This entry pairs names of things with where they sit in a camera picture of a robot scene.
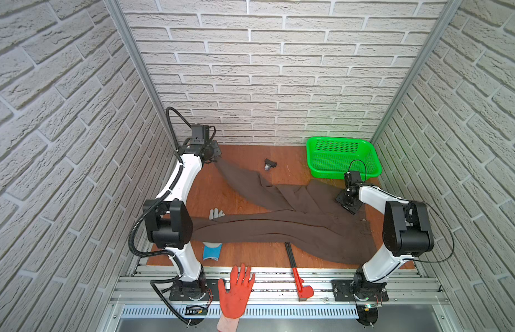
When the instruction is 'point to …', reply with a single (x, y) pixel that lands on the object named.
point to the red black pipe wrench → (303, 292)
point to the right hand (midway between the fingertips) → (347, 203)
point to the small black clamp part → (268, 163)
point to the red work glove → (234, 303)
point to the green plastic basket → (329, 158)
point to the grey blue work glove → (212, 250)
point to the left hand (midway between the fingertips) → (218, 143)
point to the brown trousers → (311, 216)
